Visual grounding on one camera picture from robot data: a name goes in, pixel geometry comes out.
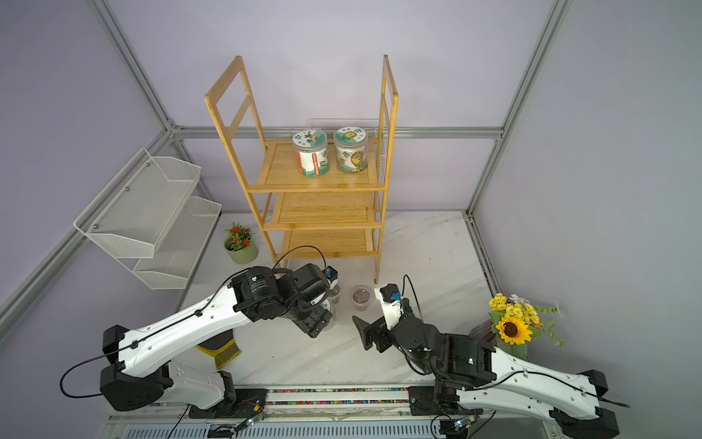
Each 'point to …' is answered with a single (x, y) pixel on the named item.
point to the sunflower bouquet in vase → (514, 322)
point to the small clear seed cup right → (361, 296)
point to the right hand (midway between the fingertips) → (371, 313)
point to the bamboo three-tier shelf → (305, 217)
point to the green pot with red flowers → (239, 244)
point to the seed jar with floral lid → (333, 322)
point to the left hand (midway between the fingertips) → (311, 316)
